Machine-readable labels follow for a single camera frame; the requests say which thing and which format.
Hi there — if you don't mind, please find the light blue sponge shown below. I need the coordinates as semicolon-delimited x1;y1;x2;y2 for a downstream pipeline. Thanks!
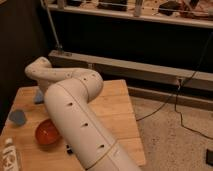
34;89;44;104

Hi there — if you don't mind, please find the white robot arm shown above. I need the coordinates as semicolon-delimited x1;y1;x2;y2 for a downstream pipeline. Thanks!
25;57;141;171

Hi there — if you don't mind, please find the wooden shelf with clutter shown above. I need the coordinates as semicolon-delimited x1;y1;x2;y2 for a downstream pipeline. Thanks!
40;0;213;29

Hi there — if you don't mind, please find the black power cable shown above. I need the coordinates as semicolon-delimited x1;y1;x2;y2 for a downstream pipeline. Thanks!
135;31;213;141

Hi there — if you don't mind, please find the black white striped block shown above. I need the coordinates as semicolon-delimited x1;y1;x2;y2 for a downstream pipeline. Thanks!
66;144;73;155

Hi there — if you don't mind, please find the white plastic bottle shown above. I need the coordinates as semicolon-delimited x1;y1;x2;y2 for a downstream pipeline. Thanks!
2;138;22;171

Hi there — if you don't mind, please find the orange bowl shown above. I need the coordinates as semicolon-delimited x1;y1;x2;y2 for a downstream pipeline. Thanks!
35;119;61;145

